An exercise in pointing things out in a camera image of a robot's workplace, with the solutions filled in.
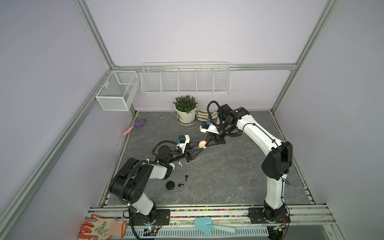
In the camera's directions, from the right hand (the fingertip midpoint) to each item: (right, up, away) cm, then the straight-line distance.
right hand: (207, 144), depth 80 cm
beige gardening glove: (-1, +18, +39) cm, 43 cm away
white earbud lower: (-17, -13, +12) cm, 24 cm away
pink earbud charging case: (-3, +1, -4) cm, 5 cm away
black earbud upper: (-12, -20, +7) cm, 25 cm away
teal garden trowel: (-2, -38, -8) cm, 39 cm away
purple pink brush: (-52, +11, +33) cm, 62 cm away
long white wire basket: (-3, +42, +20) cm, 47 cm away
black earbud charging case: (-21, -23, +3) cm, 31 cm away
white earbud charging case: (-21, -14, +11) cm, 28 cm away
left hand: (-3, -2, -2) cm, 4 cm away
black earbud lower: (-16, -24, +5) cm, 29 cm away
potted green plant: (-13, +23, +22) cm, 34 cm away
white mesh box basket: (-59, +32, +19) cm, 70 cm away
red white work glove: (-50, -39, -11) cm, 64 cm away
